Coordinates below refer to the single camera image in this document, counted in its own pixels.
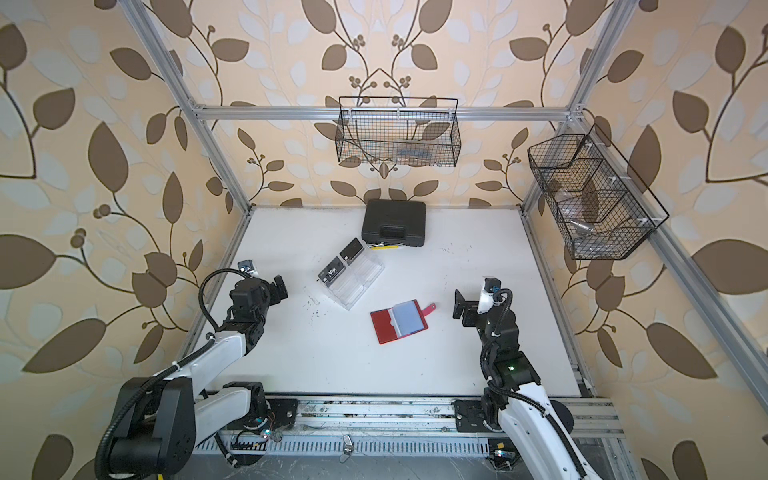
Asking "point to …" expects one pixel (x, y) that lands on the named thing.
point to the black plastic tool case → (394, 222)
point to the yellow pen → (385, 247)
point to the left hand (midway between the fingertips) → (256, 279)
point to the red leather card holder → (400, 320)
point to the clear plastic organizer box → (351, 273)
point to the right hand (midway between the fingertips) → (474, 293)
